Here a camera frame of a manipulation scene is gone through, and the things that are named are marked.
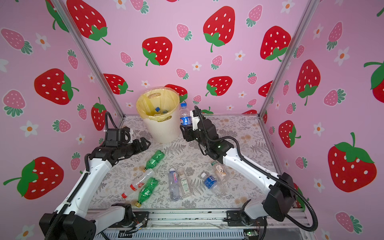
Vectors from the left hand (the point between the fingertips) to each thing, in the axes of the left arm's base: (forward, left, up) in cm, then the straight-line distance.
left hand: (144, 144), depth 79 cm
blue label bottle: (+34, 0, -4) cm, 34 cm away
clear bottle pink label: (-15, -16, -17) cm, 28 cm away
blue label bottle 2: (-16, -37, -15) cm, 43 cm away
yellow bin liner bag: (+35, -1, -1) cm, 35 cm away
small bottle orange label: (+14, -7, +9) cm, 18 cm away
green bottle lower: (-20, -1, -15) cm, 25 cm away
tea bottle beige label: (-9, -43, -14) cm, 46 cm away
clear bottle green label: (-15, -22, -16) cm, 31 cm away
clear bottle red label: (-15, +4, -16) cm, 22 cm away
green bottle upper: (+1, -4, -15) cm, 15 cm away
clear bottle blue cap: (+35, -5, -8) cm, 36 cm away
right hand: (+4, -22, +12) cm, 25 cm away
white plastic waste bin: (+14, -8, -7) cm, 17 cm away
